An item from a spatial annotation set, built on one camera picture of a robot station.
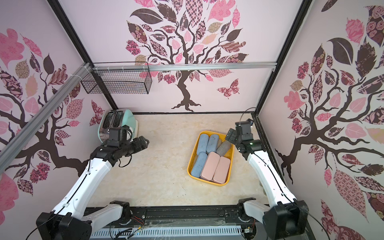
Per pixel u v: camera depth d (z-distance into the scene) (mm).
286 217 374
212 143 926
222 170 841
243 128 579
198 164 844
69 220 368
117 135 579
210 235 692
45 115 610
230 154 949
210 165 846
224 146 950
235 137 711
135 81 794
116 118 917
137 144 691
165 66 926
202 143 931
